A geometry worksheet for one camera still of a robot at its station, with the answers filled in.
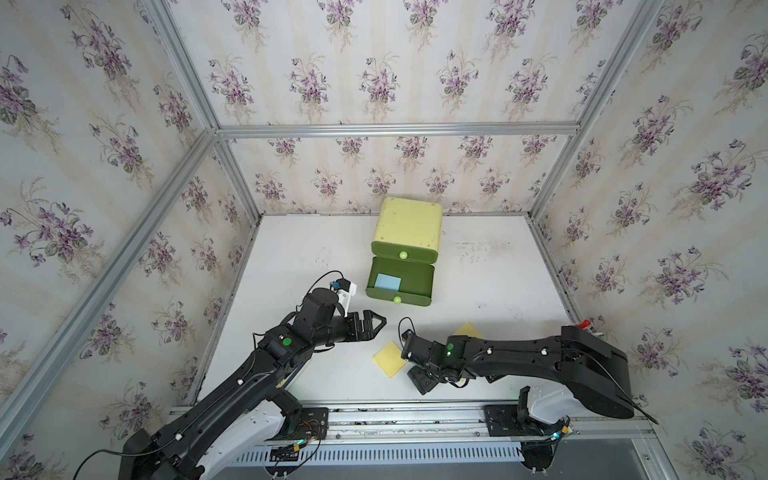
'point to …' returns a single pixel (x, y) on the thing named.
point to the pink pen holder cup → (584, 324)
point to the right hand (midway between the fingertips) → (428, 378)
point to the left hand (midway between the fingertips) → (378, 326)
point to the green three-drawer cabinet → (406, 243)
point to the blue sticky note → (387, 282)
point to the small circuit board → (289, 453)
